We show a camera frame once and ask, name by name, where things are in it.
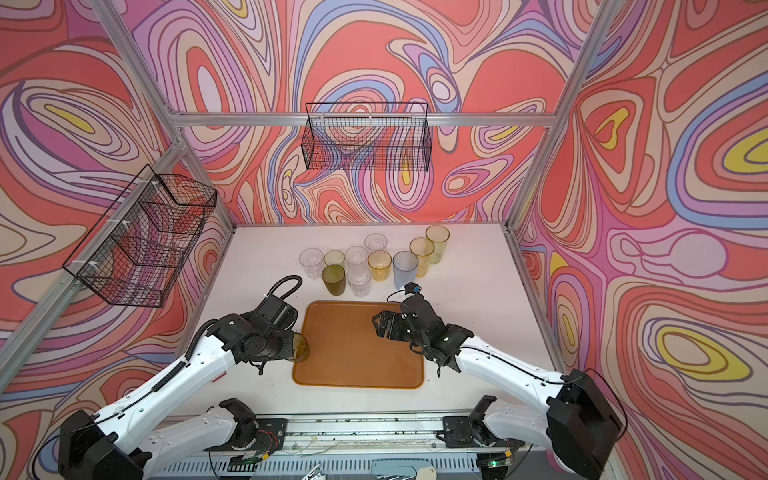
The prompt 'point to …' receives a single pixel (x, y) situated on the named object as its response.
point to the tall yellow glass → (422, 248)
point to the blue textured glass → (405, 265)
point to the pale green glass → (334, 257)
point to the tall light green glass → (439, 235)
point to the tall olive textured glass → (334, 279)
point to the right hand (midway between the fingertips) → (387, 327)
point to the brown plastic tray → (345, 350)
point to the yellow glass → (379, 262)
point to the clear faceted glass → (312, 262)
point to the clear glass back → (376, 241)
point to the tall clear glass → (359, 274)
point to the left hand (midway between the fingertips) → (293, 346)
